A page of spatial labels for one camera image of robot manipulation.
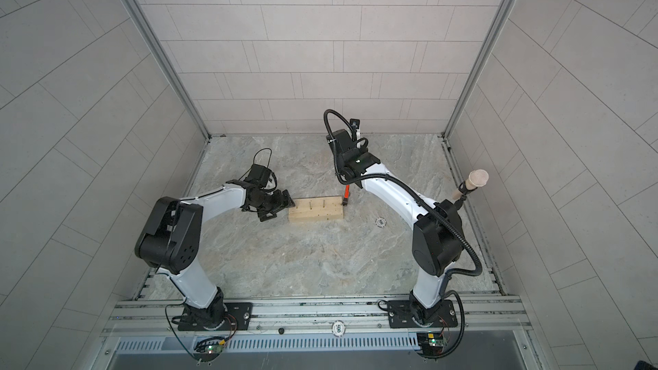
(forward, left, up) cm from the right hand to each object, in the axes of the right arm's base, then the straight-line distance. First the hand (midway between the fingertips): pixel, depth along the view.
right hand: (349, 146), depth 87 cm
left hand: (-11, +22, -18) cm, 31 cm away
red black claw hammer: (-8, +1, -18) cm, 20 cm away
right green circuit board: (-53, -19, -21) cm, 61 cm away
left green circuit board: (-53, +39, -17) cm, 67 cm away
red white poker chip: (-19, -10, -20) cm, 29 cm away
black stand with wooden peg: (-21, -34, +6) cm, 40 cm away
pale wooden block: (-14, +13, -16) cm, 25 cm away
